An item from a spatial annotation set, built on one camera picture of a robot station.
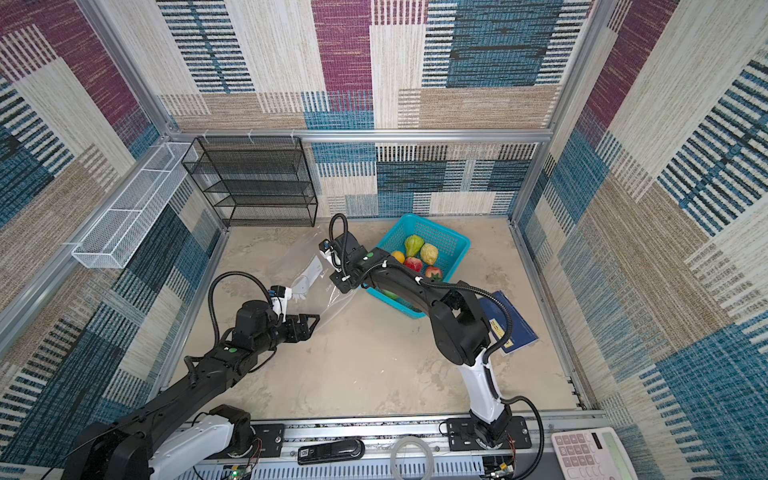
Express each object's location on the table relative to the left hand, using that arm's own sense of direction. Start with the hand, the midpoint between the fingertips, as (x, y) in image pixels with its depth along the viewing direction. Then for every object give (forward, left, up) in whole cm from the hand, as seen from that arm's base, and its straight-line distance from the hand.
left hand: (307, 313), depth 84 cm
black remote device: (-31, -11, -6) cm, 34 cm away
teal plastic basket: (+27, -44, -4) cm, 52 cm away
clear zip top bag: (+11, -1, -4) cm, 12 cm away
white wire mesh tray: (+7, +42, +23) cm, 48 cm away
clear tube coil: (-31, -24, -10) cm, 40 cm away
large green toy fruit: (-8, -22, +23) cm, 33 cm away
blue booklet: (-3, -61, -8) cm, 62 cm away
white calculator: (-33, -69, -7) cm, 77 cm away
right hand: (+11, -10, +1) cm, 14 cm away
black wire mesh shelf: (+50, +25, +7) cm, 56 cm away
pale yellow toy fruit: (+24, -37, -4) cm, 44 cm away
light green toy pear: (+29, -32, -5) cm, 43 cm away
